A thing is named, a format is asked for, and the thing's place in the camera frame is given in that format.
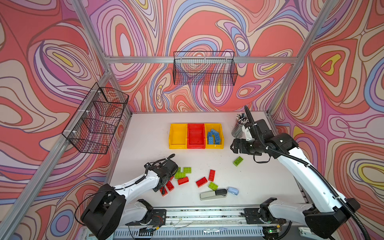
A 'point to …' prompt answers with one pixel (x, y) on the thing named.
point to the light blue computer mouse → (233, 190)
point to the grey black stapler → (216, 194)
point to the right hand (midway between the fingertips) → (240, 151)
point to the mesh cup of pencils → (241, 119)
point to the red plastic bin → (196, 137)
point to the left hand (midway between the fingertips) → (164, 180)
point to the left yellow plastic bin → (178, 136)
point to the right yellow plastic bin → (214, 136)
